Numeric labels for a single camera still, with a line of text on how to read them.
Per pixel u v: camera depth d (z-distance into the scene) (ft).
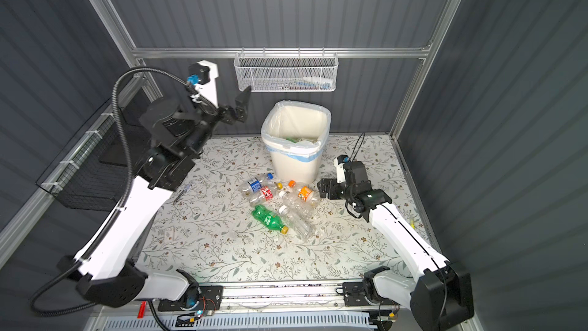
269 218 2.82
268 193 3.07
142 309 2.33
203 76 1.36
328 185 2.42
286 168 2.97
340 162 2.39
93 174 2.33
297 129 3.40
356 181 2.00
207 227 2.93
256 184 3.16
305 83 2.99
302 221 2.84
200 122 1.52
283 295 2.48
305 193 3.05
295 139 3.43
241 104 1.61
